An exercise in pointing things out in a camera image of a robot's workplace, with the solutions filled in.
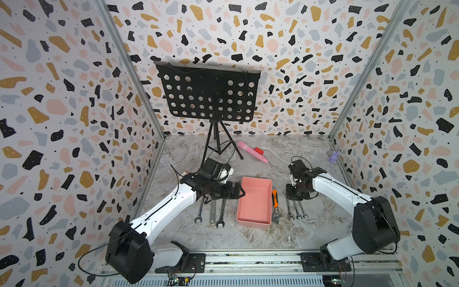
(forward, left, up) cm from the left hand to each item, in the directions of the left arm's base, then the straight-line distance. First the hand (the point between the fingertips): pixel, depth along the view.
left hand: (239, 193), depth 77 cm
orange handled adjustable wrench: (+1, -18, -16) cm, 25 cm away
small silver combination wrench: (-3, -30, -17) cm, 34 cm away
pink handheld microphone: (+40, -3, -13) cm, 42 cm away
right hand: (+4, -25, -11) cm, 28 cm away
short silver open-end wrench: (-1, -32, -17) cm, 37 cm away
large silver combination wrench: (-6, +9, -17) cm, 20 cm away
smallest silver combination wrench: (-4, -25, -17) cm, 31 cm away
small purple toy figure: (+29, -57, -14) cm, 65 cm away
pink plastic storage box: (0, -8, -17) cm, 19 cm away
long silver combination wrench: (-1, +13, -16) cm, 20 cm away
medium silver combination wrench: (-4, +20, -17) cm, 27 cm away
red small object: (+36, -13, -14) cm, 41 cm away
